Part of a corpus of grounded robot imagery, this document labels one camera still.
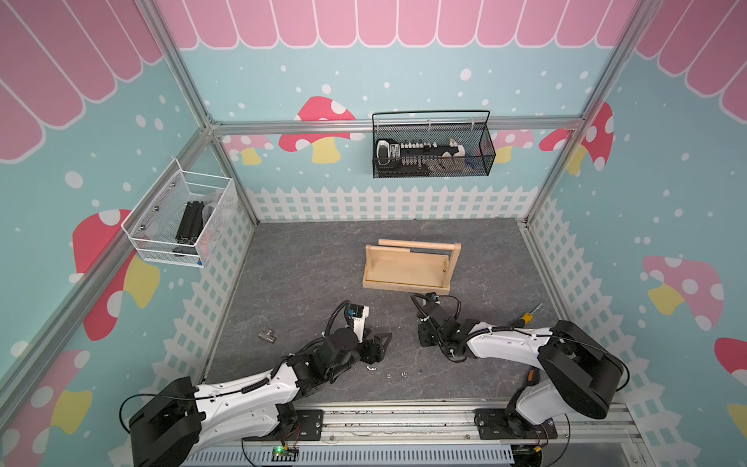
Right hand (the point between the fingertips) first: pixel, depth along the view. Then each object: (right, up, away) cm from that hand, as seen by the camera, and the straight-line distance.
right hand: (423, 329), depth 91 cm
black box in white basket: (-59, +30, -21) cm, 70 cm away
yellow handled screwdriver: (+33, +3, +1) cm, 33 cm away
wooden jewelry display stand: (-2, +19, +15) cm, 25 cm away
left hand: (-13, 0, -11) cm, 17 cm away
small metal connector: (-48, -1, -2) cm, 48 cm away
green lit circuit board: (-38, -27, -18) cm, 50 cm away
